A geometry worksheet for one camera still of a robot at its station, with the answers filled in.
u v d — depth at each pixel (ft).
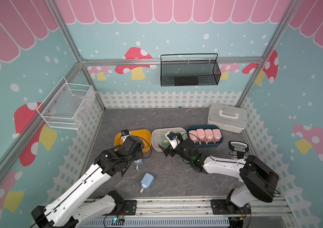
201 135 3.10
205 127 3.43
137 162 2.79
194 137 3.15
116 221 2.38
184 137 3.08
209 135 3.09
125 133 2.07
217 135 3.10
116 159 1.51
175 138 2.21
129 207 2.44
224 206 2.18
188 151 2.07
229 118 3.24
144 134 3.35
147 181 2.53
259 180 1.47
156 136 3.34
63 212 1.26
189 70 3.09
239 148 3.11
